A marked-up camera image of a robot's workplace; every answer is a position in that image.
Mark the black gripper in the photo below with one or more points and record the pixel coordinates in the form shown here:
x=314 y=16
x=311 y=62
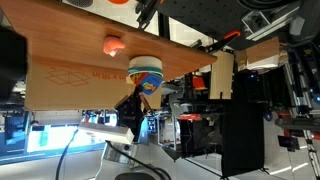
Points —
x=130 y=113

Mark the colourful soft picture cube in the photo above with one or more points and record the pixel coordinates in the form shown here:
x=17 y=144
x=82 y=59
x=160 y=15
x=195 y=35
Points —
x=150 y=83

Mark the red flat case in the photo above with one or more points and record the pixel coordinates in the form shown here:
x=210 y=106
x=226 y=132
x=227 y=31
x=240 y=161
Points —
x=190 y=117

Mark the pink plush toy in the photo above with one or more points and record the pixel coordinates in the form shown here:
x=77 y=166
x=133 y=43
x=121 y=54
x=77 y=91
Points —
x=111 y=45

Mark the black metal table leg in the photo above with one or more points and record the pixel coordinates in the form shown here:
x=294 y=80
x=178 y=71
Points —
x=164 y=26

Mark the brown cardboard panel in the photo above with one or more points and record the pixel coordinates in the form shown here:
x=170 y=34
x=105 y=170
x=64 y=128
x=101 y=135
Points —
x=66 y=95

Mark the orange round object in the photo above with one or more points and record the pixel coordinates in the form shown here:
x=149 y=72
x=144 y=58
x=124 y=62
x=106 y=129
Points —
x=118 y=1

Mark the black perforated mounting board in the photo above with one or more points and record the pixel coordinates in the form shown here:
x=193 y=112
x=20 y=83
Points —
x=200 y=13

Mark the dark round mesh object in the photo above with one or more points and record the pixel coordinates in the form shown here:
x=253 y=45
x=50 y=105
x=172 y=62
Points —
x=80 y=2

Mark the brown cardboard box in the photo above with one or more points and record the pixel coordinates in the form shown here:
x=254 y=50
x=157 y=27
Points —
x=261 y=50

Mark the black rounded blurry object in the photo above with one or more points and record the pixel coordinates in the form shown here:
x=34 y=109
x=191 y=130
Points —
x=11 y=63

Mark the silver aluminium extrusion frame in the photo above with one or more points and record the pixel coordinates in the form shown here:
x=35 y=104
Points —
x=263 y=23

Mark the black camera tripod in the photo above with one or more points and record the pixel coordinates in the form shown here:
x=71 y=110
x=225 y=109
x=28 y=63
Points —
x=313 y=160

